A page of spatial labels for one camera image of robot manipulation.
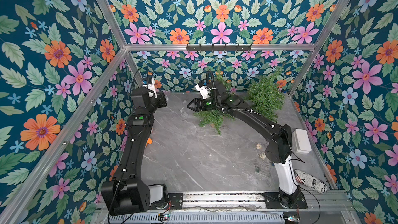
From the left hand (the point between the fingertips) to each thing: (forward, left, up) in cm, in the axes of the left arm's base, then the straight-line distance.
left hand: (164, 91), depth 76 cm
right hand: (-2, -15, -6) cm, 17 cm away
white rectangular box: (-19, -75, -28) cm, 83 cm away
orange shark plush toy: (-10, +15, -31) cm, 36 cm away
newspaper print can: (-40, -70, -30) cm, 87 cm away
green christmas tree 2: (-1, -53, -6) cm, 54 cm away
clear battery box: (-33, -50, -33) cm, 68 cm away
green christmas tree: (-7, -26, -15) cm, 31 cm away
